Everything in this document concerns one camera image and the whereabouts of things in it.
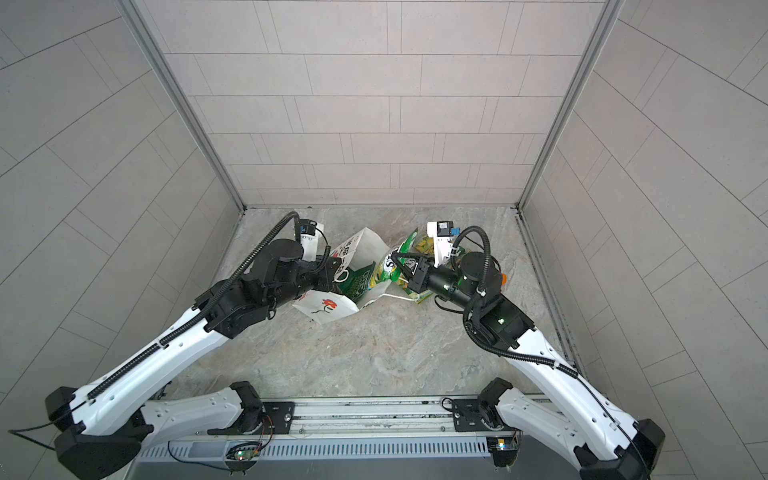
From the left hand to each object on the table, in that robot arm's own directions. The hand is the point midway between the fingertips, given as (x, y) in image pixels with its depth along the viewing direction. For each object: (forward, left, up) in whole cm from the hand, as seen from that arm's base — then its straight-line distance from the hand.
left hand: (350, 260), depth 66 cm
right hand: (-3, -9, +5) cm, 11 cm away
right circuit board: (-33, -36, -29) cm, 57 cm away
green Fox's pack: (-4, -8, +3) cm, 10 cm away
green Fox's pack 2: (+5, -17, -28) cm, 33 cm away
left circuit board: (-34, +23, -26) cm, 49 cm away
